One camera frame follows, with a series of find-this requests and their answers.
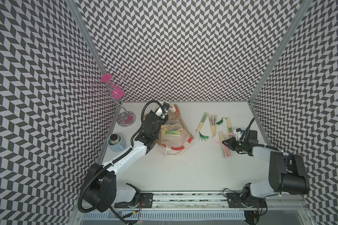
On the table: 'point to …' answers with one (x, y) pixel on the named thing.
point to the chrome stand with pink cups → (114, 86)
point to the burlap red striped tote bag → (175, 136)
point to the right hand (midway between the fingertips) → (223, 144)
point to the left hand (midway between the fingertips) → (160, 105)
